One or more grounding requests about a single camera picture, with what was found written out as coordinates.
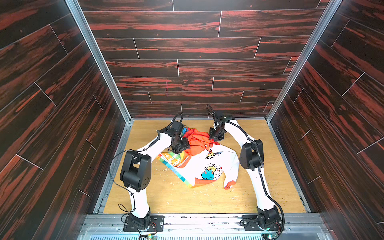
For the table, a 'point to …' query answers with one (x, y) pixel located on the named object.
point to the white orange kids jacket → (204, 160)
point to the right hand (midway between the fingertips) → (213, 137)
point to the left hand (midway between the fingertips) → (188, 148)
